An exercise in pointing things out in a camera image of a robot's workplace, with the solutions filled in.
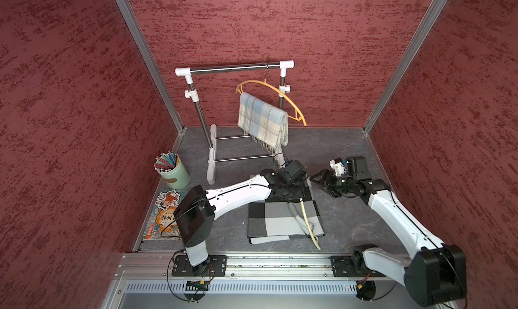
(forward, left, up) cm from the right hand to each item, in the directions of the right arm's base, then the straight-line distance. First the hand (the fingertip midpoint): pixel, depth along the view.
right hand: (313, 186), depth 80 cm
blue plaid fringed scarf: (+27, +19, +10) cm, 34 cm away
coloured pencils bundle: (+14, +65, 0) cm, 67 cm away
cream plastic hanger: (-17, +1, -11) cm, 20 cm away
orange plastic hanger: (+41, +31, +19) cm, 55 cm away
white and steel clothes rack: (+30, +48, -4) cm, 56 cm away
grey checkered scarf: (-9, +15, -14) cm, 22 cm away
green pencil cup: (+8, +59, -4) cm, 60 cm away
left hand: (-4, +5, -1) cm, 7 cm away
